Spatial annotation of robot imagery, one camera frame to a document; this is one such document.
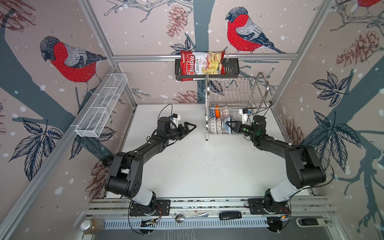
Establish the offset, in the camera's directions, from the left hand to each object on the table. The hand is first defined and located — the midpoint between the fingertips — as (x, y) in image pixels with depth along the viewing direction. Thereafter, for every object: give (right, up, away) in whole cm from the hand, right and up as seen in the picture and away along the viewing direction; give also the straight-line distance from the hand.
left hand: (192, 129), depth 84 cm
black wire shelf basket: (+26, +39, +11) cm, 48 cm away
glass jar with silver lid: (-42, -39, -21) cm, 61 cm away
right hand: (+19, +2, +4) cm, 20 cm away
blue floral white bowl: (+21, +1, +4) cm, 21 cm away
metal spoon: (-6, -43, -12) cm, 45 cm away
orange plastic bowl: (+17, +10, +16) cm, 25 cm away
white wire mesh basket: (-48, +5, -13) cm, 50 cm away
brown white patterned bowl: (+16, +2, +7) cm, 18 cm away
